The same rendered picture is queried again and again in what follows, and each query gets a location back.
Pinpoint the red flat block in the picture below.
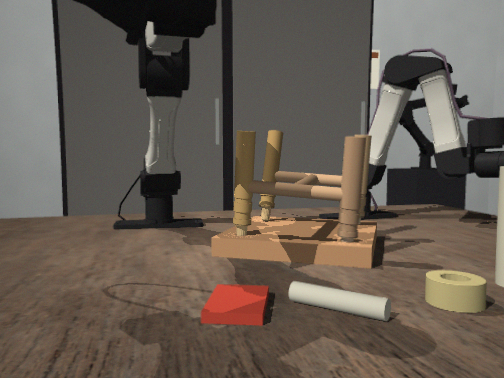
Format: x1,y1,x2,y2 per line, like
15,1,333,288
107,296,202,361
201,284,269,326

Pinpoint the white glue bottle with red cap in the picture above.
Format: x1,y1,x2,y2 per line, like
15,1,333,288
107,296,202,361
495,167,504,287

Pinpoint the off-white cylinder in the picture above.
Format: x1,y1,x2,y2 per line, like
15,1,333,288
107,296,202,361
289,281,391,322

